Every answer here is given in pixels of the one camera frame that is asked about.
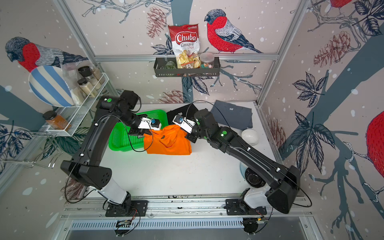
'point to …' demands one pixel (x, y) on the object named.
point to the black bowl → (254, 179)
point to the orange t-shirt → (170, 140)
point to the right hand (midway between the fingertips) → (182, 124)
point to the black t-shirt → (188, 111)
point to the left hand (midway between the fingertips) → (151, 125)
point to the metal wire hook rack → (50, 154)
